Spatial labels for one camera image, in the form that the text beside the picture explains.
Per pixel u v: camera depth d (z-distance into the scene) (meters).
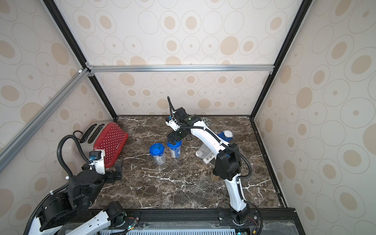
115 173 0.57
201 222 0.73
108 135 0.88
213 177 0.81
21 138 0.55
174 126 0.79
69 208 0.43
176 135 0.77
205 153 1.00
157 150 0.83
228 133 1.06
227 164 0.52
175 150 0.87
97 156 0.51
